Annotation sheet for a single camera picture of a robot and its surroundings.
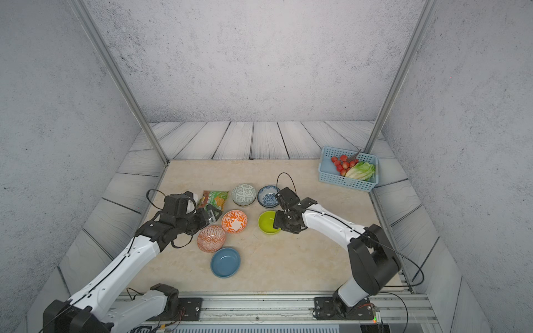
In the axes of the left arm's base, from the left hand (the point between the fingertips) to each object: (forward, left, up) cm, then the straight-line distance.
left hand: (218, 216), depth 80 cm
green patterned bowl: (+19, -7, -12) cm, 24 cm away
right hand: (-1, -23, -8) cm, 25 cm away
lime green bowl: (+5, -18, -16) cm, 24 cm away
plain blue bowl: (-12, -2, -15) cm, 19 cm away
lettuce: (+30, -68, -9) cm, 75 cm away
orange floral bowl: (+5, -4, -14) cm, 15 cm away
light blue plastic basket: (+28, -50, -9) cm, 58 cm away
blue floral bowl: (+18, -18, -13) cm, 29 cm away
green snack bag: (+18, +7, -12) cm, 22 cm away
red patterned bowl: (-2, +5, -15) cm, 16 cm away
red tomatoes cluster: (+35, -59, -10) cm, 69 cm away
